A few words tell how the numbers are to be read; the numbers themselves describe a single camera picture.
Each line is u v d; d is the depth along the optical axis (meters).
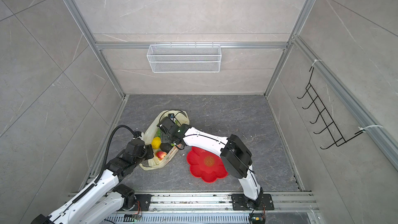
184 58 1.01
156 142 0.90
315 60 0.70
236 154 0.51
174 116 0.78
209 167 0.85
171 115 0.77
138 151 0.63
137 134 0.72
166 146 0.88
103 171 0.53
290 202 0.75
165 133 0.64
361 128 0.50
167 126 0.64
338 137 0.61
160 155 0.84
